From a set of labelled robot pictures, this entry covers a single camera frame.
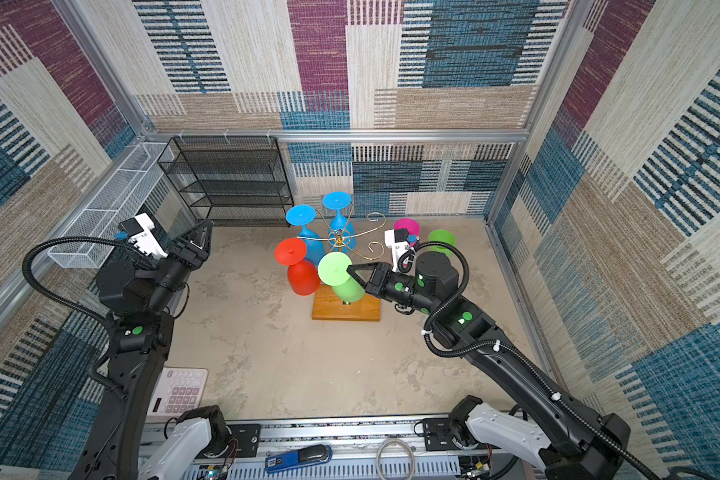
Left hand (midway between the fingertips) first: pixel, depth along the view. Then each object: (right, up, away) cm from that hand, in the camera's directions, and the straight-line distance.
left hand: (206, 221), depth 63 cm
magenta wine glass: (+48, +2, +34) cm, 59 cm away
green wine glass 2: (+57, -2, +30) cm, 65 cm away
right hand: (+29, -11, -1) cm, 32 cm away
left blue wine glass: (+18, +3, +13) cm, 22 cm away
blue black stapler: (+19, -55, +8) cm, 58 cm away
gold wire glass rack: (+27, -3, +10) cm, 29 cm away
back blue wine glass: (+26, +7, +16) cm, 32 cm away
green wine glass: (+26, -10, +1) cm, 28 cm away
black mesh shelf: (-15, +19, +46) cm, 51 cm away
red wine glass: (+17, -13, +14) cm, 26 cm away
